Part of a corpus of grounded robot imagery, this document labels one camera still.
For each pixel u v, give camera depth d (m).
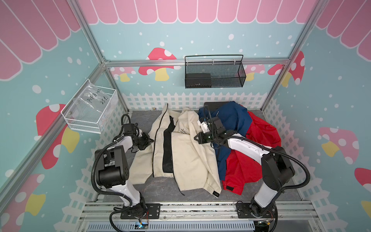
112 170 0.50
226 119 0.88
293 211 0.76
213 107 1.17
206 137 0.76
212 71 0.94
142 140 0.86
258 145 0.53
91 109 0.73
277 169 0.46
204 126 0.81
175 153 0.88
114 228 0.67
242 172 0.80
